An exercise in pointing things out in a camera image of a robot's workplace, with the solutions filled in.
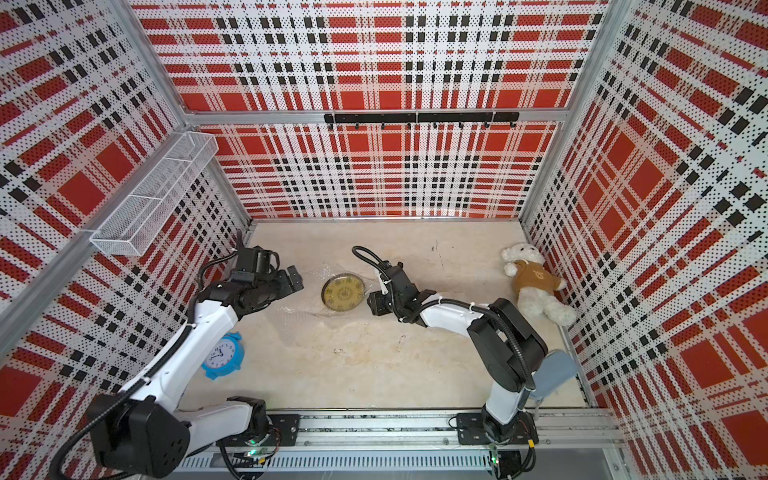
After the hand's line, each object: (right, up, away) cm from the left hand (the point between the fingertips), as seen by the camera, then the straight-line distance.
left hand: (295, 284), depth 83 cm
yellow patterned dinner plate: (+11, -5, +16) cm, 20 cm away
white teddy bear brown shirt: (+72, -1, +9) cm, 73 cm away
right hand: (+23, -5, +7) cm, 25 cm away
